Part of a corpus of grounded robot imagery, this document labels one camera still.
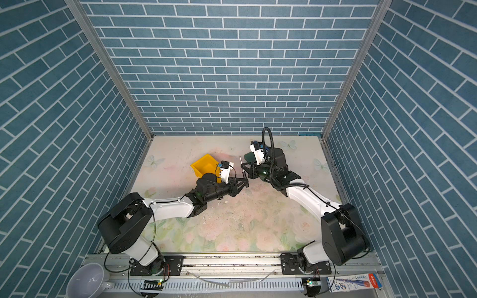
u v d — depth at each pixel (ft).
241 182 2.64
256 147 2.42
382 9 2.32
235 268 2.42
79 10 2.32
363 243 1.44
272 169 2.11
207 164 3.40
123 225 1.48
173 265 2.42
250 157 3.55
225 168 2.44
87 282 2.27
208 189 2.16
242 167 2.64
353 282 2.28
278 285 2.32
